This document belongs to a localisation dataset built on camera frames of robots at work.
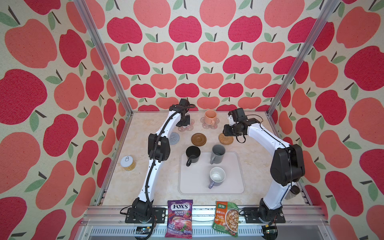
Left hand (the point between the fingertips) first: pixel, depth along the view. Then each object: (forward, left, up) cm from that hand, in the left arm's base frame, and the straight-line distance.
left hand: (187, 124), depth 105 cm
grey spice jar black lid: (-47, -54, +2) cm, 71 cm away
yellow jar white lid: (-28, +37, -2) cm, 46 cm away
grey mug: (-23, -18, -2) cm, 30 cm away
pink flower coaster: (+1, -1, -6) cm, 6 cm away
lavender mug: (-35, -17, -6) cm, 40 cm away
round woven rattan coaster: (-9, -27, -7) cm, 29 cm away
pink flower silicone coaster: (+3, -15, -6) cm, 16 cm away
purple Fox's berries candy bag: (-57, +4, -4) cm, 58 cm away
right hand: (-11, -27, +6) cm, 29 cm away
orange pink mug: (+8, -17, -1) cm, 19 cm away
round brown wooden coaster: (-9, -8, -7) cm, 13 cm away
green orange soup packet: (-57, -19, -5) cm, 60 cm away
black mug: (-23, -3, -1) cm, 24 cm away
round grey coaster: (-8, +10, -6) cm, 14 cm away
